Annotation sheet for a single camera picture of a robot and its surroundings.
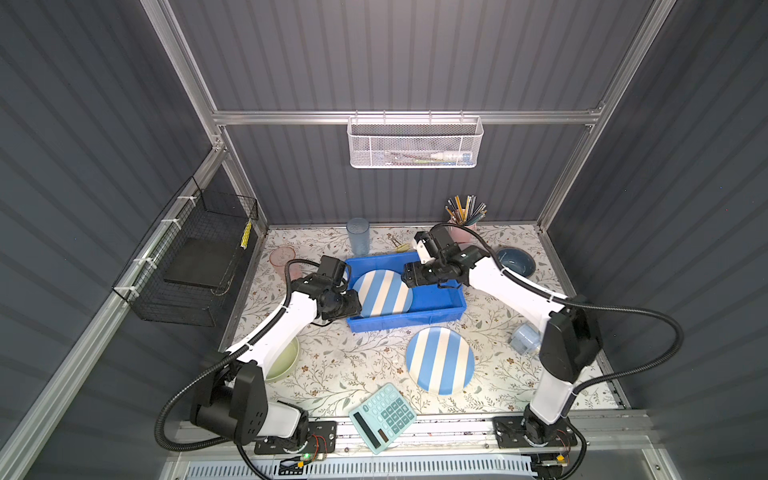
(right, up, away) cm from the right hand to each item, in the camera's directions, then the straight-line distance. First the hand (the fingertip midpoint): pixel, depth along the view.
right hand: (414, 277), depth 87 cm
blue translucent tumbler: (-18, +14, +22) cm, 32 cm away
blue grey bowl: (+38, +5, +18) cm, 43 cm away
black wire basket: (-60, +18, -8) cm, 63 cm away
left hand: (-17, -9, -2) cm, 19 cm away
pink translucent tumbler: (-49, +6, +25) cm, 55 cm away
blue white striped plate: (-9, -6, +9) cm, 14 cm away
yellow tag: (-47, +12, -4) cm, 49 cm away
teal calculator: (-9, -35, -12) cm, 38 cm away
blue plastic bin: (+6, -10, +9) cm, 14 cm away
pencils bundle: (+22, +21, +22) cm, 38 cm away
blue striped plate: (+8, -24, -1) cm, 25 cm away
